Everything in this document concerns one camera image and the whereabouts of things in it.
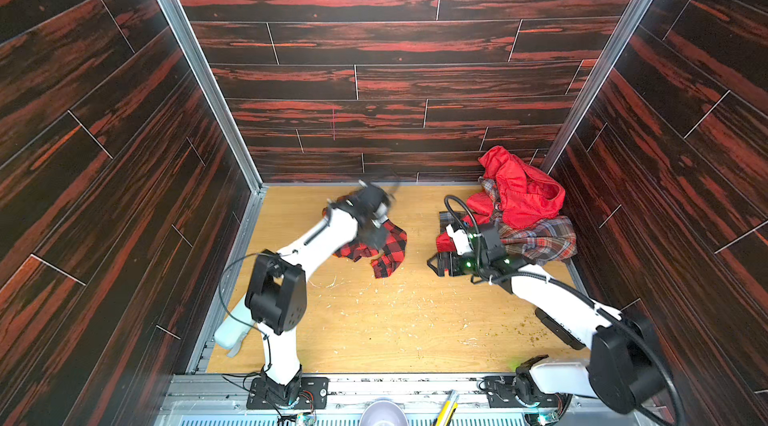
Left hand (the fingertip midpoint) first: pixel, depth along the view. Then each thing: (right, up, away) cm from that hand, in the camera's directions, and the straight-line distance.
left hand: (375, 237), depth 91 cm
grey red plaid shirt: (+53, -1, 0) cm, 53 cm away
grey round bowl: (+3, -39, -23) cm, 45 cm away
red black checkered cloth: (+5, -6, +7) cm, 11 cm away
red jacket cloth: (+52, +14, +12) cm, 55 cm away
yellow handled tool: (+19, -40, -20) cm, 48 cm away
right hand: (+21, -6, -5) cm, 22 cm away
